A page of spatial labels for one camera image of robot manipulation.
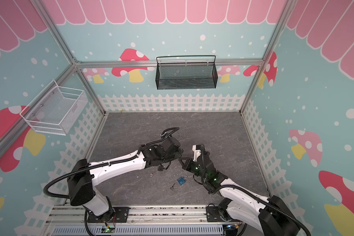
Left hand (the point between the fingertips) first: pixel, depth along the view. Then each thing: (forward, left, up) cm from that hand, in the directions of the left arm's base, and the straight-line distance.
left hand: (180, 154), depth 80 cm
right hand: (-3, +2, 0) cm, 4 cm away
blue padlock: (-10, -1, -14) cm, 17 cm away
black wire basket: (+46, 0, +19) cm, 50 cm away
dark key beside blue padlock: (-14, +4, -15) cm, 20 cm away
